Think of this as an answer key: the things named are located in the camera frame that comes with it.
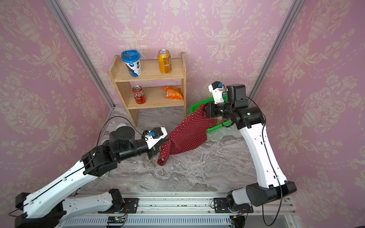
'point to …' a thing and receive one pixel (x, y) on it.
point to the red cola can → (139, 94)
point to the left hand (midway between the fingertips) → (168, 139)
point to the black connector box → (237, 221)
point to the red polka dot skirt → (190, 136)
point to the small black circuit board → (115, 220)
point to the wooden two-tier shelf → (155, 97)
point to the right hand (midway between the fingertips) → (204, 105)
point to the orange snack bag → (173, 92)
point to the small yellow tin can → (121, 125)
